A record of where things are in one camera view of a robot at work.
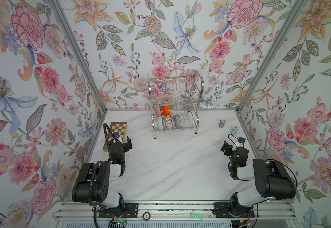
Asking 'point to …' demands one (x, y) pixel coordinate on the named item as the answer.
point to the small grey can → (222, 123)
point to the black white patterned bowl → (158, 111)
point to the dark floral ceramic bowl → (178, 122)
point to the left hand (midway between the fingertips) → (123, 136)
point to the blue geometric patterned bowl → (168, 122)
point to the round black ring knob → (146, 216)
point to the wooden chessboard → (115, 127)
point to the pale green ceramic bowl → (160, 124)
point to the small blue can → (234, 129)
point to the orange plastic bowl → (166, 110)
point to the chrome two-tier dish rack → (175, 102)
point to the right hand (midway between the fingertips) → (232, 141)
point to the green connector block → (196, 215)
